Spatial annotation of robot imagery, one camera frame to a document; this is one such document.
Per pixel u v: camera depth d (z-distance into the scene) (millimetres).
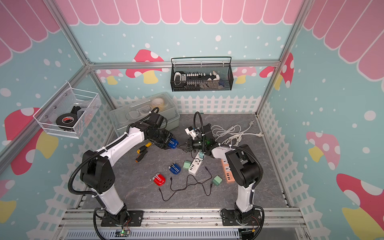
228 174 864
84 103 799
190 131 850
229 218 740
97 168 458
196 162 917
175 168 885
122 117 920
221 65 900
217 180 850
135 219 742
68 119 700
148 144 1000
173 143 848
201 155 900
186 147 810
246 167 502
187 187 842
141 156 948
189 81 880
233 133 1057
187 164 912
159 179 848
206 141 756
